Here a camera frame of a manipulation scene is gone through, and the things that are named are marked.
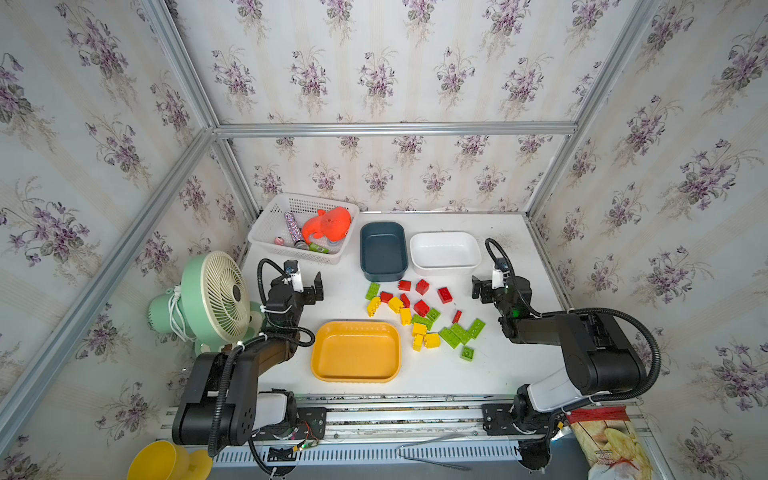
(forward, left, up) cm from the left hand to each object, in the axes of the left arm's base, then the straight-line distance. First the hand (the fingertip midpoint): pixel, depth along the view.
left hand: (303, 274), depth 88 cm
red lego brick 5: (-4, -31, -9) cm, 33 cm away
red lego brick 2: (+1, -37, -8) cm, 38 cm away
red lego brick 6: (-6, -36, -10) cm, 38 cm away
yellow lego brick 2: (-8, -31, -11) cm, 34 cm away
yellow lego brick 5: (-16, -39, -11) cm, 43 cm away
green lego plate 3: (-14, -46, -10) cm, 49 cm away
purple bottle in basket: (+23, +8, -6) cm, 26 cm away
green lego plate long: (-15, -44, -11) cm, 48 cm away
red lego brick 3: (-1, -44, -10) cm, 46 cm away
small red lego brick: (-10, -47, -8) cm, 48 cm away
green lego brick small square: (-8, -40, -11) cm, 42 cm away
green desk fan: (-19, +13, +16) cm, 28 cm away
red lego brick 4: (-2, -25, -11) cm, 27 cm away
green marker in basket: (+18, +1, -10) cm, 21 cm away
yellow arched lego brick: (-5, -21, -10) cm, 24 cm away
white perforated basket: (+27, +18, -3) cm, 33 cm away
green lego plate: (+1, -21, -12) cm, 24 cm away
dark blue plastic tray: (+17, -24, -10) cm, 31 cm away
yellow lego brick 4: (-18, -34, -8) cm, 39 cm away
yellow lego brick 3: (-13, -35, -10) cm, 39 cm away
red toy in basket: (+23, -7, -2) cm, 24 cm away
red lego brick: (+5, -32, -14) cm, 35 cm away
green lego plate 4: (-12, -53, -11) cm, 55 cm away
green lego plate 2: (-10, -37, -11) cm, 39 cm away
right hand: (+3, -62, -4) cm, 62 cm away
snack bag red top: (-42, -75, -5) cm, 86 cm away
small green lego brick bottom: (-20, -48, -10) cm, 53 cm away
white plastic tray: (+17, -47, -11) cm, 51 cm away
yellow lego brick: (-5, -28, -10) cm, 30 cm away
